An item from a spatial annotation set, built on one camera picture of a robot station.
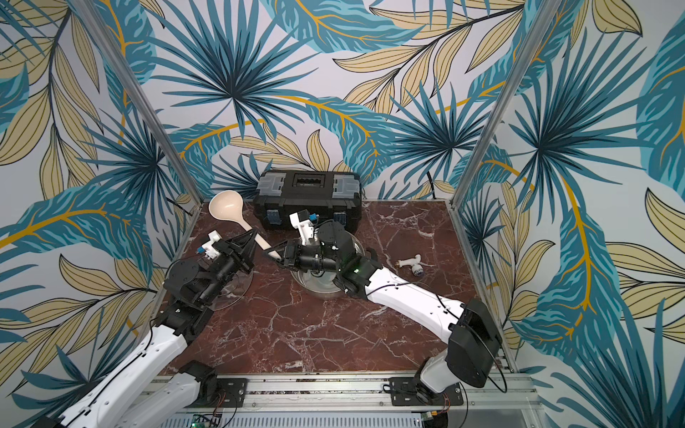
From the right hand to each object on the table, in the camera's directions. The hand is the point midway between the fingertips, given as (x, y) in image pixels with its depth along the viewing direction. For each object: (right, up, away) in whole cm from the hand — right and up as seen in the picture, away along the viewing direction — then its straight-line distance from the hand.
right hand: (262, 254), depth 63 cm
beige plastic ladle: (-12, +13, +10) cm, 20 cm away
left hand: (-2, +5, +3) cm, 7 cm away
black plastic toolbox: (+14, +18, +37) cm, 43 cm away
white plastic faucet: (+45, -7, +36) cm, 58 cm away
